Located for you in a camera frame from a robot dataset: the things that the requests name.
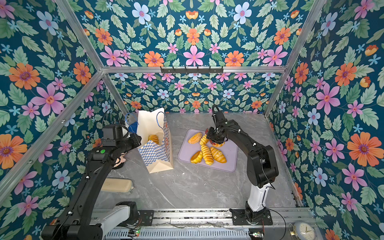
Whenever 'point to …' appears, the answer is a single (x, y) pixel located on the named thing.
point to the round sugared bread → (195, 138)
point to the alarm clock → (302, 230)
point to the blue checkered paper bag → (155, 149)
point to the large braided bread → (153, 137)
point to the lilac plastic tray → (229, 150)
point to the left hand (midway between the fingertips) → (141, 133)
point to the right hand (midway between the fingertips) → (209, 136)
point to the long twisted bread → (204, 140)
